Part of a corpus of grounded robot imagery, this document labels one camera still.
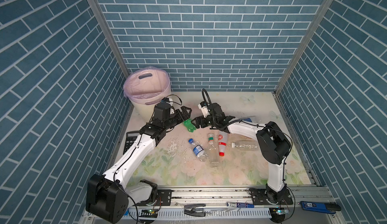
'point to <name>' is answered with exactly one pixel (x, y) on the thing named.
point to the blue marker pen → (237, 205)
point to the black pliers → (188, 210)
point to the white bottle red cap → (222, 139)
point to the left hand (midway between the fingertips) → (187, 112)
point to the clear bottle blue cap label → (198, 150)
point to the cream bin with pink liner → (144, 87)
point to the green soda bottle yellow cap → (189, 125)
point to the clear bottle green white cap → (213, 160)
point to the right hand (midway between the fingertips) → (194, 118)
